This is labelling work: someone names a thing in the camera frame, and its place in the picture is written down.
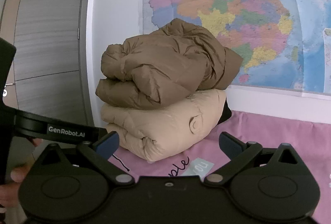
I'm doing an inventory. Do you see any brown puffer jacket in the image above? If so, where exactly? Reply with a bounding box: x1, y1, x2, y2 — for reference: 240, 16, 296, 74
96, 18, 243, 110

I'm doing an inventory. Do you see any person's left hand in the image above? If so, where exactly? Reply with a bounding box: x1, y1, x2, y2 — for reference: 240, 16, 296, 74
1, 137, 43, 208

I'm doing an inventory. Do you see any beige folded puffer jacket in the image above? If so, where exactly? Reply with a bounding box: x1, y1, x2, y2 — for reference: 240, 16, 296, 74
101, 89, 226, 162

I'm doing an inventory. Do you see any pink bed sheet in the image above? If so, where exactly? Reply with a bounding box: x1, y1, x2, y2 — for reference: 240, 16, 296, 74
109, 111, 331, 223

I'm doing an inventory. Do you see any grey door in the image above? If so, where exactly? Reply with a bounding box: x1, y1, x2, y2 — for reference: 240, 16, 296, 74
1, 0, 94, 126

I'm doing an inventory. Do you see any colourful wall map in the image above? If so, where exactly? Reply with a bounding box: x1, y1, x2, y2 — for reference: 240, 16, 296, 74
139, 0, 330, 96

